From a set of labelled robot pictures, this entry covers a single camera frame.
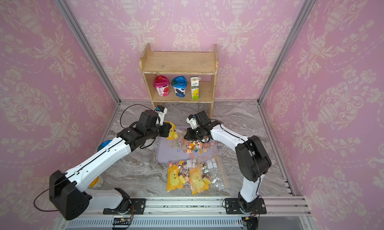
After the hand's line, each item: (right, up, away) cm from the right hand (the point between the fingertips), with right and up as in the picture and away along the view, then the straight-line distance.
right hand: (185, 137), depth 87 cm
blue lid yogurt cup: (-3, +32, 0) cm, 32 cm away
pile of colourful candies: (+5, -7, +7) cm, 11 cm away
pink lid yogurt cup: (-14, +32, 0) cm, 34 cm away
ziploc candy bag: (-6, +3, -7) cm, 10 cm away
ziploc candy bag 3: (+12, -21, -6) cm, 25 cm away
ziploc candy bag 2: (-3, -19, -8) cm, 21 cm away
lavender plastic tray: (-12, -9, +7) cm, 16 cm away
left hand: (-6, +7, -9) cm, 13 cm away
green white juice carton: (+6, +29, -2) cm, 30 cm away
